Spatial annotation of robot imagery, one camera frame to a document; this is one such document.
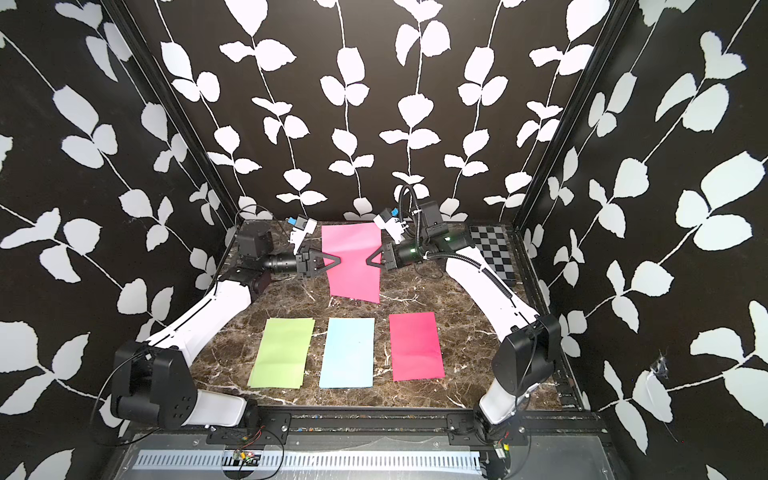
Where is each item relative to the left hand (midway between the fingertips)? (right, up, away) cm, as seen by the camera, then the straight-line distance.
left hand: (339, 260), depth 72 cm
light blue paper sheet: (0, -30, +14) cm, 33 cm away
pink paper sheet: (+21, -29, +16) cm, 39 cm away
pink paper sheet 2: (+3, -5, +3) cm, 6 cm away
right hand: (+7, 0, 0) cm, 7 cm away
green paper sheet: (-20, -30, +15) cm, 39 cm away
